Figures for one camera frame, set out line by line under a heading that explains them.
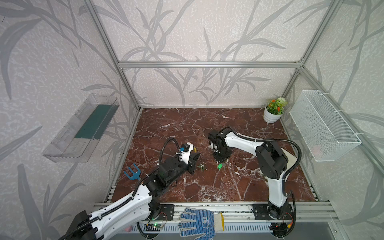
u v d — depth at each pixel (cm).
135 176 86
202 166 90
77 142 63
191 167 64
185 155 63
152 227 72
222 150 77
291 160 92
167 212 74
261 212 74
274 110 101
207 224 71
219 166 90
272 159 51
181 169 63
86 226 41
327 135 63
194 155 69
